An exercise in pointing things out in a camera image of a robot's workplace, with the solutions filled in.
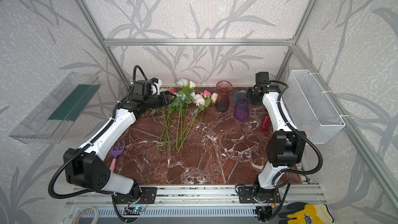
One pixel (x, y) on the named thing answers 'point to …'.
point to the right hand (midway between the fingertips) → (247, 93)
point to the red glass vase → (222, 100)
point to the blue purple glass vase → (241, 110)
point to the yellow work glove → (307, 214)
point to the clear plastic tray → (48, 122)
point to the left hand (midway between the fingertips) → (175, 92)
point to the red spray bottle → (266, 123)
